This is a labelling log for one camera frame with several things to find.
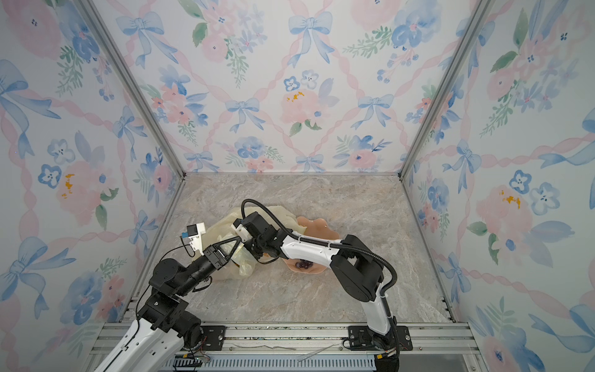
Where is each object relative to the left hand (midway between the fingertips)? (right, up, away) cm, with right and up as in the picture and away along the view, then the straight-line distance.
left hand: (240, 239), depth 65 cm
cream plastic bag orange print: (-10, 0, +13) cm, 16 cm away
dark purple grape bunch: (+18, -13, +20) cm, 30 cm away
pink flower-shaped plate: (+23, -2, +32) cm, 39 cm away
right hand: (-8, -9, +12) cm, 17 cm away
